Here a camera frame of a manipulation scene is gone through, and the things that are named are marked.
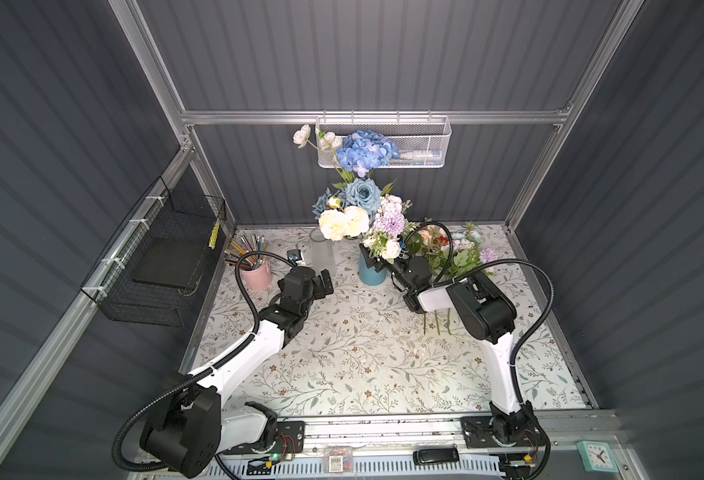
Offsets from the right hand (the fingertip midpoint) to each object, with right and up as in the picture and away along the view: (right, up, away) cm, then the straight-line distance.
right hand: (373, 240), depth 92 cm
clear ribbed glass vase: (-16, -4, +4) cm, 17 cm away
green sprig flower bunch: (+23, 0, +20) cm, 30 cm away
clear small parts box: (-9, -52, -23) cm, 58 cm away
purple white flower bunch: (+4, +2, -16) cm, 17 cm away
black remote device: (+13, -51, -22) cm, 58 cm away
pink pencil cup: (-37, -12, +3) cm, 39 cm away
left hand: (-18, -10, -7) cm, 22 cm away
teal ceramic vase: (-1, -12, +8) cm, 14 cm away
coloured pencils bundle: (-41, -7, +7) cm, 42 cm away
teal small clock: (+51, -52, -22) cm, 76 cm away
